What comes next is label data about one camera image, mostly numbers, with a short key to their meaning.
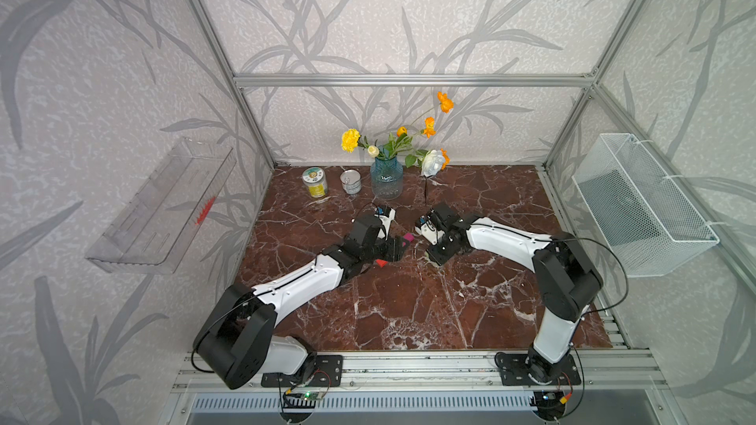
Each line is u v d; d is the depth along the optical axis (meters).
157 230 0.68
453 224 0.69
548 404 0.72
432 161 0.85
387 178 1.02
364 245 0.65
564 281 0.48
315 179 1.05
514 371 0.73
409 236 0.99
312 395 0.70
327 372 0.73
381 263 0.77
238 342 0.42
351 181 1.08
